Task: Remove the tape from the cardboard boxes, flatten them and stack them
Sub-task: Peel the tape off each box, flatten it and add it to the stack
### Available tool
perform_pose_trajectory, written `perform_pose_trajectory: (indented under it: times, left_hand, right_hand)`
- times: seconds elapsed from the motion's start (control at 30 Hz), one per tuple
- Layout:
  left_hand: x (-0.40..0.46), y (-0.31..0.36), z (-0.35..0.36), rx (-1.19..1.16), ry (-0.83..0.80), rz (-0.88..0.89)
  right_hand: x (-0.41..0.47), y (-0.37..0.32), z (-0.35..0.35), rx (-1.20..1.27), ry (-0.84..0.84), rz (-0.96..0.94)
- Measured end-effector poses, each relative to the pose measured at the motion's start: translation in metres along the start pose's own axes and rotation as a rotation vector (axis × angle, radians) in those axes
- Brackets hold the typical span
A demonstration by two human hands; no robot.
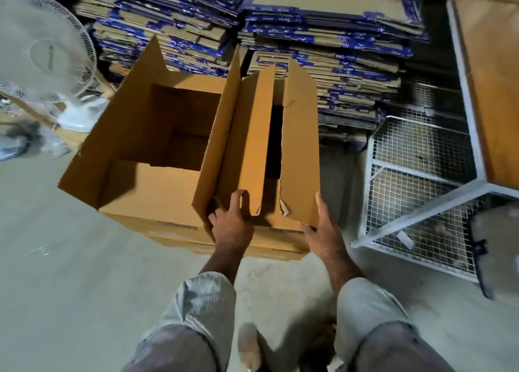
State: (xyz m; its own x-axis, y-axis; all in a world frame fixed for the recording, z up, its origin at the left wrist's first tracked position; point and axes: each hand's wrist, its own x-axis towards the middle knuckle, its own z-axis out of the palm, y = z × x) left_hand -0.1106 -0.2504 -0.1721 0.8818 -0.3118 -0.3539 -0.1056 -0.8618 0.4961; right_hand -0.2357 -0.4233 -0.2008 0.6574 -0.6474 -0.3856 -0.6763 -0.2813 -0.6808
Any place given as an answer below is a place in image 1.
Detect person's dark shoe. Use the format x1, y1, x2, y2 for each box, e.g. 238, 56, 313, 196
298, 334, 338, 372

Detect white wire mesh cage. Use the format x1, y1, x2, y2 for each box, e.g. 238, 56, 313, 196
351, 76, 519, 284

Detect large white table fan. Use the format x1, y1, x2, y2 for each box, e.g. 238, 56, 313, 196
0, 0, 112, 134

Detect person's light grey shirt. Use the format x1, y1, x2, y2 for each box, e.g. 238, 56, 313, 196
122, 270, 455, 372

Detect assembled boxes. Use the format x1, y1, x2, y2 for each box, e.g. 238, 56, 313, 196
101, 209, 311, 262

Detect person's left hand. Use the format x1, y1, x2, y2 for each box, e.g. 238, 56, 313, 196
208, 191, 256, 255

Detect person's right forearm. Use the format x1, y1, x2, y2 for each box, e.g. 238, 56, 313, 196
324, 253, 368, 297

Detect person's left foot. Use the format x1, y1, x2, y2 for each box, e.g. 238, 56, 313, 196
235, 323, 270, 372

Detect person's right hand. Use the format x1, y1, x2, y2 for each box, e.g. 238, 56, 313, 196
302, 192, 351, 263

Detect stack of cardboard boxes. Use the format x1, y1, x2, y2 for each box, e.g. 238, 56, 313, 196
75, 0, 262, 79
237, 0, 429, 134

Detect person's left forearm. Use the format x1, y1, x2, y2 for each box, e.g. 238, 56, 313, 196
198, 246, 246, 286

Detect wooden table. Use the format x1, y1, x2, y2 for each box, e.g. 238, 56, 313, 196
446, 0, 519, 192

